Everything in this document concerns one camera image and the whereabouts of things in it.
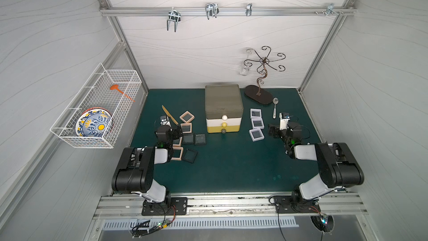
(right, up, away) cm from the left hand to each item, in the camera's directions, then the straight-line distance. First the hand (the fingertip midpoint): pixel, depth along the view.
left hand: (171, 126), depth 94 cm
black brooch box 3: (+11, -16, -5) cm, 20 cm away
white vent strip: (+20, -39, -24) cm, 49 cm away
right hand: (+62, +2, +1) cm, 62 cm away
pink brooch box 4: (+5, -15, -4) cm, 16 cm away
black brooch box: (+9, -8, +3) cm, 13 cm away
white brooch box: (+52, +6, +14) cm, 54 cm away
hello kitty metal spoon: (+67, +15, +20) cm, 71 cm away
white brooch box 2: (+52, 0, +12) cm, 54 cm away
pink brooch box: (+7, +4, +11) cm, 14 cm away
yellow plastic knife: (-5, +6, +13) cm, 15 cm away
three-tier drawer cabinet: (+30, +11, -10) cm, 33 cm away
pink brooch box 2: (+8, -2, +6) cm, 10 cm away
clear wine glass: (+44, +35, +12) cm, 58 cm away
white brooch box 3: (+50, -6, +3) cm, 50 cm away
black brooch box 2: (+17, -8, +1) cm, 18 cm away
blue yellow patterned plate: (-20, +6, -31) cm, 37 cm away
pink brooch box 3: (+4, -9, -1) cm, 10 cm away
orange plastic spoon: (-22, +21, -16) cm, 34 cm away
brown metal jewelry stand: (+59, +17, +21) cm, 65 cm away
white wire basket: (-25, +17, -24) cm, 39 cm away
